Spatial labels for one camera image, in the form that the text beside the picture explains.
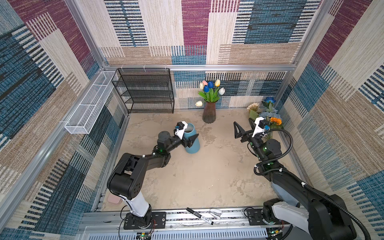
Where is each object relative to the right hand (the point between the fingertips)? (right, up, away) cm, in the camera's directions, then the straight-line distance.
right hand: (241, 121), depth 75 cm
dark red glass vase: (-12, +5, +35) cm, 38 cm away
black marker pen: (-18, -47, -3) cm, 50 cm away
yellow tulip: (-9, +24, +18) cm, 32 cm away
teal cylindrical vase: (-25, -5, +4) cm, 26 cm away
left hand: (-24, -3, +9) cm, 26 cm away
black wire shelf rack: (-59, +24, +35) cm, 73 cm away
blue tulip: (-16, +20, +15) cm, 30 cm away
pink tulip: (-17, +25, +20) cm, 36 cm away
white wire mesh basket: (-75, +2, -4) cm, 75 cm away
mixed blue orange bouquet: (+28, +3, +25) cm, 38 cm away
